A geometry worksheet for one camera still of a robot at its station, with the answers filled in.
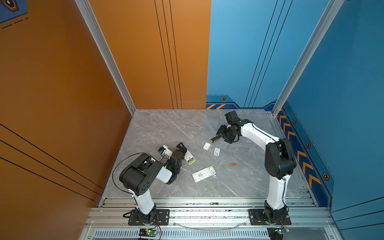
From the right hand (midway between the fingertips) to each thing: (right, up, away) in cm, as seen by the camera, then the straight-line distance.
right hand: (217, 135), depth 96 cm
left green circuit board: (-37, -44, -25) cm, 63 cm away
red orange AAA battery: (+9, -17, -4) cm, 20 cm away
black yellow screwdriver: (-2, -3, +5) cm, 6 cm away
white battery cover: (-7, -7, +4) cm, 11 cm away
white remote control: (-18, -14, -2) cm, 23 cm away
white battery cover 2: (-1, -10, +1) cm, 10 cm away
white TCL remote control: (-9, -22, -9) cm, 25 cm away
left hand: (-24, -6, -1) cm, 24 cm away
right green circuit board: (+24, -45, -25) cm, 57 cm away
